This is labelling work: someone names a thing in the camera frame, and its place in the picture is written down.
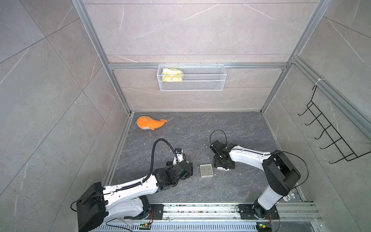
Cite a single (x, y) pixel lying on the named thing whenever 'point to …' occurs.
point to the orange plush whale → (146, 123)
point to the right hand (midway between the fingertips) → (222, 165)
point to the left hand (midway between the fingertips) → (186, 162)
